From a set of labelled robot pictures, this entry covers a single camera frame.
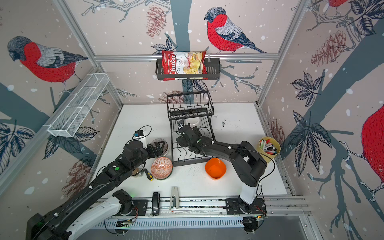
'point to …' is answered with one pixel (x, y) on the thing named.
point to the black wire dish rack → (190, 114)
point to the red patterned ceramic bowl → (162, 168)
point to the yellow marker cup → (270, 146)
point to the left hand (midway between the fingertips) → (158, 144)
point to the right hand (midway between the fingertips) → (184, 136)
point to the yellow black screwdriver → (149, 175)
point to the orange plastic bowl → (215, 168)
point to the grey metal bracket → (174, 191)
